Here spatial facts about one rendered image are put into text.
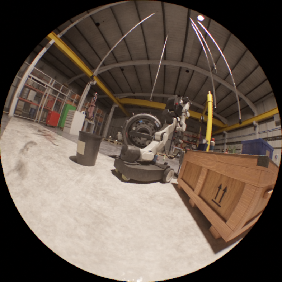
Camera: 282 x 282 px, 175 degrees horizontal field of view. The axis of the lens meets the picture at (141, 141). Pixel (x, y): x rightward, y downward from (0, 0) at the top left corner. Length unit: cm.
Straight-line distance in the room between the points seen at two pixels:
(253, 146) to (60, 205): 112
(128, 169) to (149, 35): 852
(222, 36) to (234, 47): 119
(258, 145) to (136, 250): 80
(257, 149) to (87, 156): 143
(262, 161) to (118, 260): 65
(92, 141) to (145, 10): 801
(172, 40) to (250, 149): 851
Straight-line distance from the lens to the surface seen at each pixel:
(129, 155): 93
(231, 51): 929
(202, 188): 81
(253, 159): 54
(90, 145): 104
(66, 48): 899
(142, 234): 50
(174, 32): 847
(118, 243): 45
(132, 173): 89
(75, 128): 499
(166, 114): 136
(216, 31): 863
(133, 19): 834
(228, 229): 60
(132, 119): 170
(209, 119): 518
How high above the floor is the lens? 40
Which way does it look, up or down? 2 degrees up
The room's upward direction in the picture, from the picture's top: 14 degrees clockwise
